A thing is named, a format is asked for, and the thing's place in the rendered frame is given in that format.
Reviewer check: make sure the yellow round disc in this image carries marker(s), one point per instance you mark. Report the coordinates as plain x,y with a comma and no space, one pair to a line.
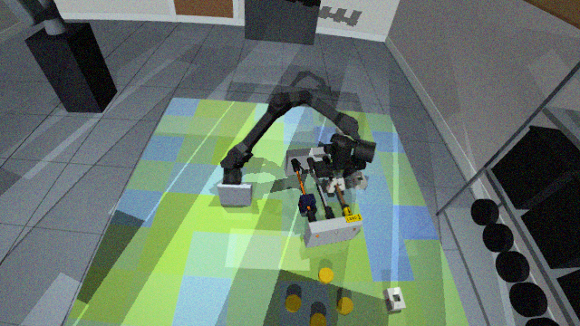
344,305
318,320
293,303
326,275

